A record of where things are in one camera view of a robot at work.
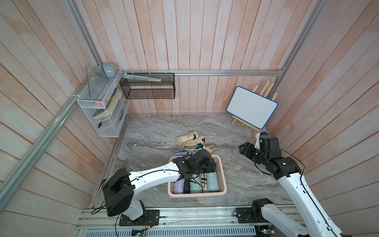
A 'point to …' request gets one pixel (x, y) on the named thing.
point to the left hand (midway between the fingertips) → (210, 168)
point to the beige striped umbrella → (208, 148)
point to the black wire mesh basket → (136, 89)
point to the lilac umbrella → (178, 186)
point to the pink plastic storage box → (221, 162)
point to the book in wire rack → (110, 106)
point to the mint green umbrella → (212, 182)
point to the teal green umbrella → (196, 187)
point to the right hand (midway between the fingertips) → (241, 147)
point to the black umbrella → (186, 188)
